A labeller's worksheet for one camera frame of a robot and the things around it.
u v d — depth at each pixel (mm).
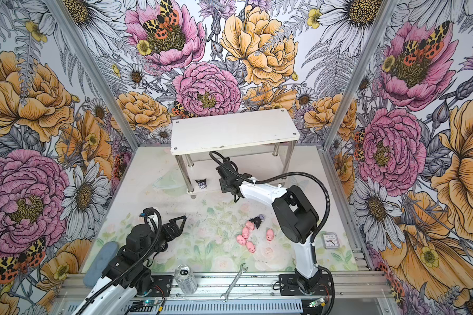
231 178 728
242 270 779
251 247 826
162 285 742
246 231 871
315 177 512
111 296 542
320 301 715
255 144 765
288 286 740
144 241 616
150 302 714
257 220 894
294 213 509
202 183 914
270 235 852
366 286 762
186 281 650
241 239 836
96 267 760
